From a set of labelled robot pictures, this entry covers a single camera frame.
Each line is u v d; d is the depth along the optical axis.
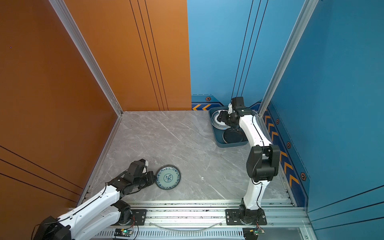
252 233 0.70
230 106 0.85
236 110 0.65
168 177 0.87
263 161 0.50
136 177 0.66
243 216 0.66
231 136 1.00
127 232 0.70
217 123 1.07
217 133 1.02
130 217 0.71
